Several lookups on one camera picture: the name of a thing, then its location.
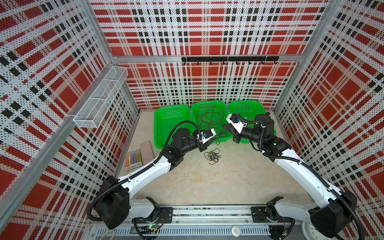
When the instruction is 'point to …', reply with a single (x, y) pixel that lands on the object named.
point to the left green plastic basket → (166, 118)
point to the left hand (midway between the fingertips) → (213, 134)
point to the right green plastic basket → (246, 110)
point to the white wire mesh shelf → (92, 112)
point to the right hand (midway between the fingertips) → (225, 125)
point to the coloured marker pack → (133, 160)
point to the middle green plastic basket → (200, 107)
